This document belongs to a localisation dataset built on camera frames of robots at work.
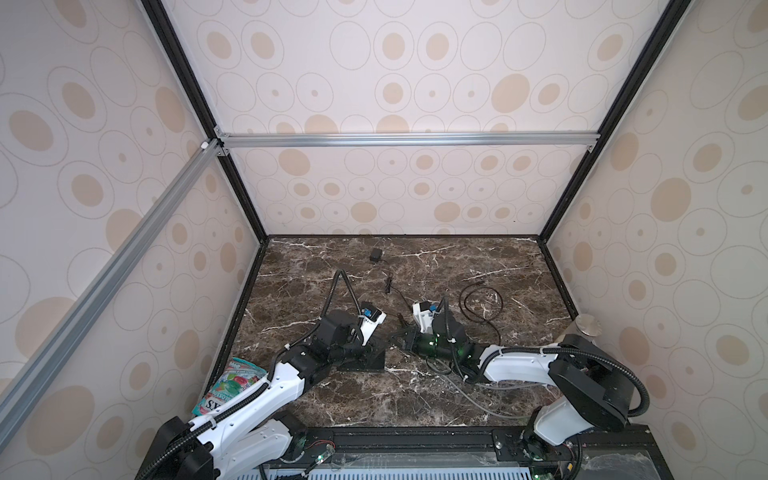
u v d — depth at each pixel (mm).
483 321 970
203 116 841
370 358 689
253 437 559
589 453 731
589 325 795
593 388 443
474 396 817
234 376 814
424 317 780
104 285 544
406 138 893
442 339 643
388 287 1048
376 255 1129
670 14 680
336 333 596
